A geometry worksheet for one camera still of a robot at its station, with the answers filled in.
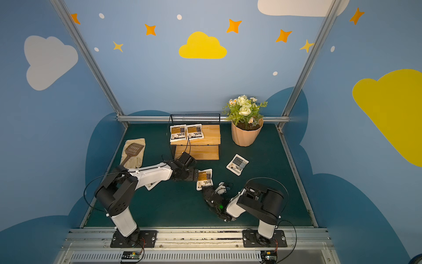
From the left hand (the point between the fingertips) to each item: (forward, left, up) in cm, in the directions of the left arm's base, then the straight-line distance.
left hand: (191, 173), depth 94 cm
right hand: (-7, -6, 0) cm, 10 cm away
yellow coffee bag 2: (+19, -1, +16) cm, 25 cm away
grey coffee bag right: (+8, -28, -1) cm, 29 cm away
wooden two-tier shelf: (+19, -8, -2) cm, 21 cm away
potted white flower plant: (+22, -29, +27) cm, 45 cm away
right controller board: (-38, -39, -4) cm, 55 cm away
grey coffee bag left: (-19, +10, +30) cm, 37 cm away
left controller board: (-39, +23, -3) cm, 46 cm away
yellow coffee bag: (+18, +8, +16) cm, 25 cm away
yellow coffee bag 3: (-3, -8, -1) cm, 8 cm away
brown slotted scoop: (+16, +39, 0) cm, 42 cm away
